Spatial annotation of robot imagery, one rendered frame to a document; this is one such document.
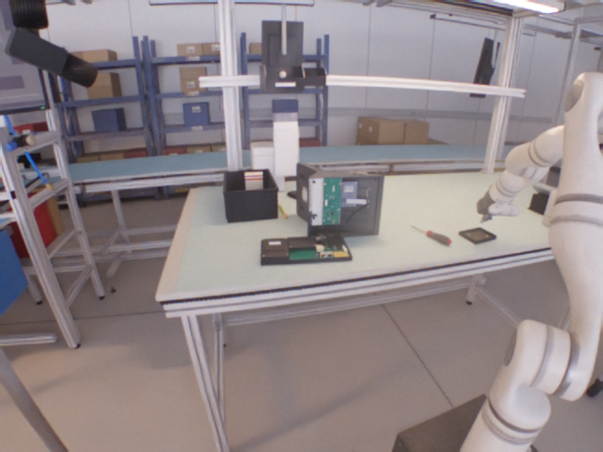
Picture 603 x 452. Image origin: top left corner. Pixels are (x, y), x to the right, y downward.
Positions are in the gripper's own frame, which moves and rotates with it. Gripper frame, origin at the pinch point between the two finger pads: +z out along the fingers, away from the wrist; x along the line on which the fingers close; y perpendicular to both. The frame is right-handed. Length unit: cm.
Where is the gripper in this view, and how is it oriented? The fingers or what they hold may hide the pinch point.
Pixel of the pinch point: (481, 222)
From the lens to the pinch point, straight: 122.1
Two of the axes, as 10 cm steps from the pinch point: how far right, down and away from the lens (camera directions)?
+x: -9.8, -0.9, 2.0
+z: 1.5, 3.6, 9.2
